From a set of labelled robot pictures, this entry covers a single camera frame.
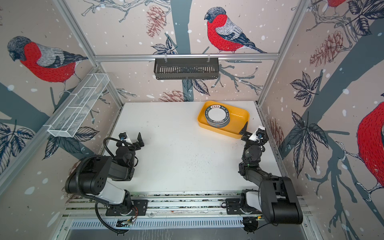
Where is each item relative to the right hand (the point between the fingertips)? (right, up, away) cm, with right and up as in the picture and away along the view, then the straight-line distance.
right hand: (255, 126), depth 78 cm
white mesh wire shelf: (-94, +3, -6) cm, 94 cm away
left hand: (-71, -5, +9) cm, 71 cm away
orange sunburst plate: (-16, +1, +24) cm, 29 cm away
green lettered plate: (-16, +5, +30) cm, 34 cm away
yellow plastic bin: (+1, +5, +32) cm, 33 cm away
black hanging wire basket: (-39, +40, +29) cm, 63 cm away
